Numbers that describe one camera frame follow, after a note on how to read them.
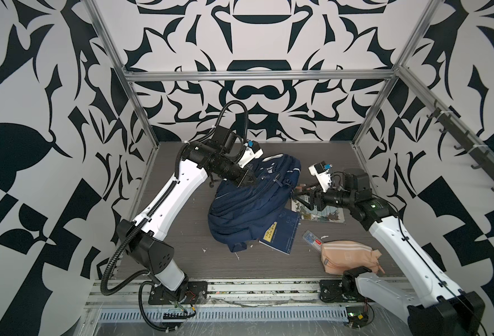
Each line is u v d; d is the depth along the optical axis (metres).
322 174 0.65
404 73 0.86
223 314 0.71
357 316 0.71
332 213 0.94
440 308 0.37
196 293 0.74
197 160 0.49
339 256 0.80
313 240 0.85
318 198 0.64
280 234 0.87
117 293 0.40
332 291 0.75
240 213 0.68
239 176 0.62
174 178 0.46
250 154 0.65
